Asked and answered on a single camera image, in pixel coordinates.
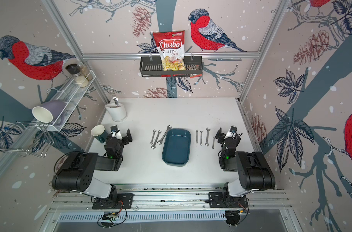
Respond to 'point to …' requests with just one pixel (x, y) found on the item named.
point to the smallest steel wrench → (151, 142)
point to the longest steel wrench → (160, 141)
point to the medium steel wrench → (208, 130)
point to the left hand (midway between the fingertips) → (123, 127)
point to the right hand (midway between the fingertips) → (227, 128)
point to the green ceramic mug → (99, 132)
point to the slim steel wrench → (201, 138)
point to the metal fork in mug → (116, 101)
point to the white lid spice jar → (81, 81)
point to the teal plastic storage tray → (176, 148)
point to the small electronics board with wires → (107, 221)
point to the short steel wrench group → (197, 137)
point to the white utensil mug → (118, 113)
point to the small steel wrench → (154, 146)
